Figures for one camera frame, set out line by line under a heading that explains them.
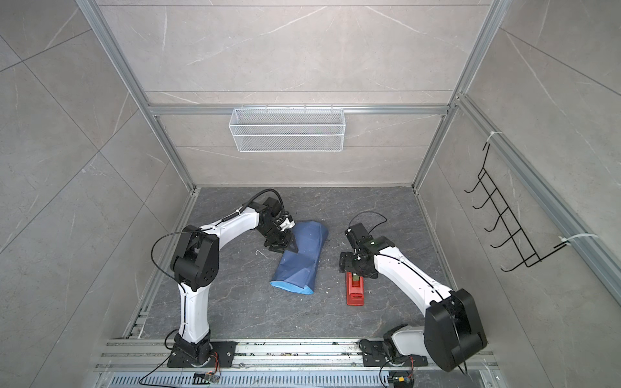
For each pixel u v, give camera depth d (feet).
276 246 2.76
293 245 2.84
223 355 2.40
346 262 2.50
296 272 2.69
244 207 2.29
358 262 1.97
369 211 3.64
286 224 2.93
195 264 1.76
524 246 2.08
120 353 2.49
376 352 2.41
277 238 2.70
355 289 2.73
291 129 3.31
